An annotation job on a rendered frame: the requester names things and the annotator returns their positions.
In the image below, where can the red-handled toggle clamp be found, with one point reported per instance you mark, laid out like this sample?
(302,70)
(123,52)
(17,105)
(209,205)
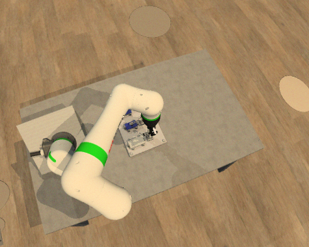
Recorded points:
(147,136)

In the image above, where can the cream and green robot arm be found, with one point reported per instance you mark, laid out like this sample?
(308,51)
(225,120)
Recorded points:
(81,170)

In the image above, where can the toggle clamp with red handle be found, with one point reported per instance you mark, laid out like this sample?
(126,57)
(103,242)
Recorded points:
(140,121)

